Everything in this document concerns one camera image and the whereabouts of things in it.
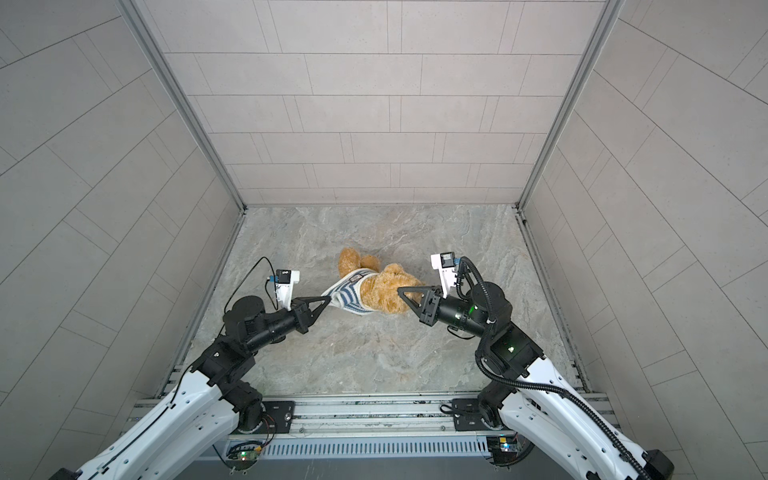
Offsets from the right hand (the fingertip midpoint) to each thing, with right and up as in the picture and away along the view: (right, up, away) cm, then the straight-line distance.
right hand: (399, 300), depth 61 cm
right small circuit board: (+24, -36, +7) cm, 44 cm away
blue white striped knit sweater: (-12, 0, +5) cm, 13 cm away
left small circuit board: (-34, -35, +4) cm, 49 cm away
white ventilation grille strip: (-7, -36, +7) cm, 37 cm away
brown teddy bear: (-4, +2, +1) cm, 5 cm away
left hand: (-16, -3, +10) cm, 19 cm away
